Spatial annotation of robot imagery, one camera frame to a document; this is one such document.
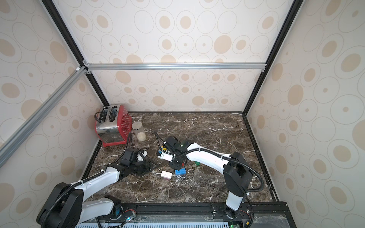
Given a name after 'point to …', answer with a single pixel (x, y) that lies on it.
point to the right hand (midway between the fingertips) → (179, 160)
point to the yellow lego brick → (164, 148)
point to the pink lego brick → (166, 178)
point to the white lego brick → (166, 174)
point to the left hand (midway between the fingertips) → (159, 167)
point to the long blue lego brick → (182, 171)
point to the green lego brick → (197, 163)
